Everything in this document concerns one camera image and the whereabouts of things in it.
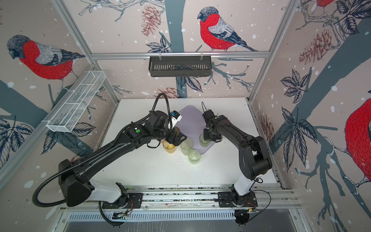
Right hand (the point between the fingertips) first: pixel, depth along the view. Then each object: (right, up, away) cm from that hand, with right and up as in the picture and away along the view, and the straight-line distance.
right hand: (208, 139), depth 90 cm
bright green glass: (-2, -3, +2) cm, 4 cm away
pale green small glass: (-9, -10, -2) cm, 14 cm away
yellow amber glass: (-24, -4, -6) cm, 25 cm away
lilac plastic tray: (-9, +8, +20) cm, 23 cm away
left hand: (-17, +7, -18) cm, 25 cm away
